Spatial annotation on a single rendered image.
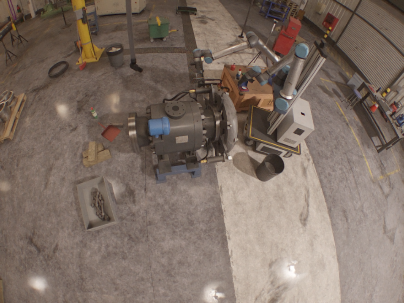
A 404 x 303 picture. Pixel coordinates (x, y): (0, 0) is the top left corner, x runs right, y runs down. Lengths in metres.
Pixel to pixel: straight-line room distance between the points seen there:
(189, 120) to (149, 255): 1.63
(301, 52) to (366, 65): 8.80
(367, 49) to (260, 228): 9.62
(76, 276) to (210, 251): 1.79
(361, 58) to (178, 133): 9.85
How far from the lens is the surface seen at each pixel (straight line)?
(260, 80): 1.93
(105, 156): 2.63
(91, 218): 2.53
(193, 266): 2.31
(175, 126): 1.78
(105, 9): 7.82
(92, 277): 2.57
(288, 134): 2.60
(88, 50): 4.79
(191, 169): 2.21
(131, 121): 1.89
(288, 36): 5.57
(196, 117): 1.83
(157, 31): 4.89
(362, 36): 10.86
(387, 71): 9.76
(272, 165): 2.75
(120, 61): 4.17
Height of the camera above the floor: 2.28
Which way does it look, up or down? 60 degrees down
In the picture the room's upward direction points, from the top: 17 degrees clockwise
